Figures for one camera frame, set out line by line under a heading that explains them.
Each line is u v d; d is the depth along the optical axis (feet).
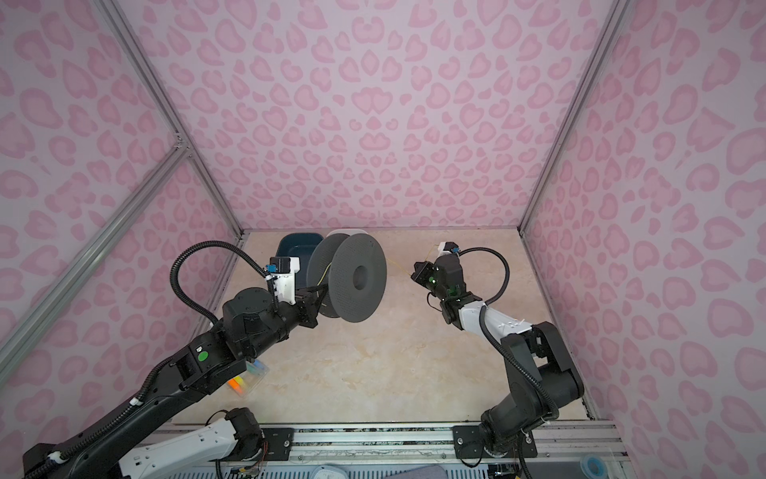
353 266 2.11
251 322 1.50
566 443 2.44
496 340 1.54
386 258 2.41
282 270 1.78
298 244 3.61
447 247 2.68
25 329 1.70
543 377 1.46
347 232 3.76
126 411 1.34
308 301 1.81
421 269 2.57
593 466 2.28
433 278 2.57
